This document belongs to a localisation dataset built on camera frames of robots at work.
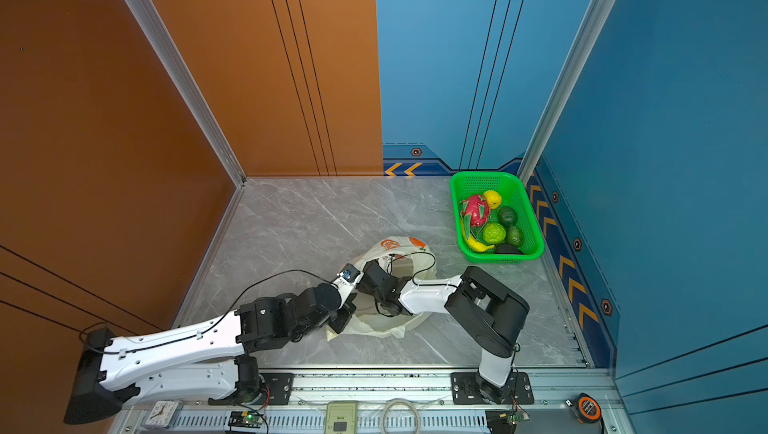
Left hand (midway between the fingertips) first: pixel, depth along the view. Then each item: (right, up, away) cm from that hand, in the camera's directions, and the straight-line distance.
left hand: (357, 294), depth 73 cm
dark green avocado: (+48, +18, +29) cm, 59 cm away
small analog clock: (-45, -27, -4) cm, 52 cm away
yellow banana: (+36, +8, +24) cm, 44 cm away
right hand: (-1, -1, +18) cm, 18 cm away
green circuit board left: (-26, -29, -2) cm, 39 cm away
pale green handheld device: (-3, -27, -4) cm, 28 cm away
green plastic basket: (+51, +30, +36) cm, 69 cm away
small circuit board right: (+35, -29, -3) cm, 46 cm away
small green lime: (+49, +12, +24) cm, 56 cm away
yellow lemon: (+45, +24, +34) cm, 61 cm away
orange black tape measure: (+53, -25, -4) cm, 59 cm away
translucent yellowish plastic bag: (+10, +7, +10) cm, 16 cm away
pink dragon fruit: (+36, +20, +27) cm, 49 cm away
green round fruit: (+42, +13, +24) cm, 50 cm away
